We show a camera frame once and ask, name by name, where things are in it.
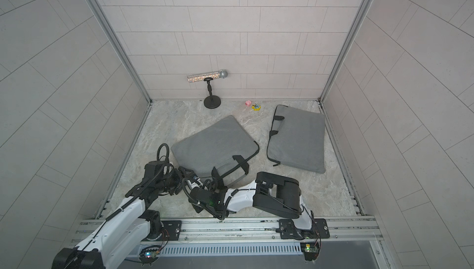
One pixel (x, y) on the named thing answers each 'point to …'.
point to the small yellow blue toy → (256, 107)
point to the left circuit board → (149, 254)
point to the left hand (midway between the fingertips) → (194, 174)
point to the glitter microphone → (194, 77)
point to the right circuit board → (310, 250)
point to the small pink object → (248, 103)
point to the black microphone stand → (211, 102)
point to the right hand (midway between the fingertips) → (194, 198)
